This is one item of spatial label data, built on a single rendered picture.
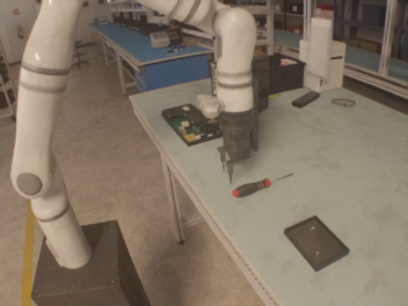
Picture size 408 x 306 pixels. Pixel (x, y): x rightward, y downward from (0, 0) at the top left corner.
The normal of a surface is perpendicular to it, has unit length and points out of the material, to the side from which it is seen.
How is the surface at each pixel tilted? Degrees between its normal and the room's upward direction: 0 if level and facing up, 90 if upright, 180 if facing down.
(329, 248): 0
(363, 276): 0
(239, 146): 70
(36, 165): 92
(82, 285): 0
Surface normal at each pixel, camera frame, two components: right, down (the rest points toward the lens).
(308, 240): -0.07, -0.85
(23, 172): 0.21, 0.40
